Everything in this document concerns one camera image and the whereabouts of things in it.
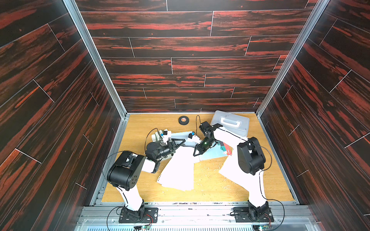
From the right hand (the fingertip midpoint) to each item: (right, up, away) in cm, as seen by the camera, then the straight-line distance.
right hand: (197, 153), depth 94 cm
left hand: (-8, +6, -14) cm, 17 cm away
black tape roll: (-9, +21, +21) cm, 31 cm away
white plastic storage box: (+27, +19, +4) cm, 34 cm away
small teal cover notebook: (+17, +1, +4) cm, 17 cm away
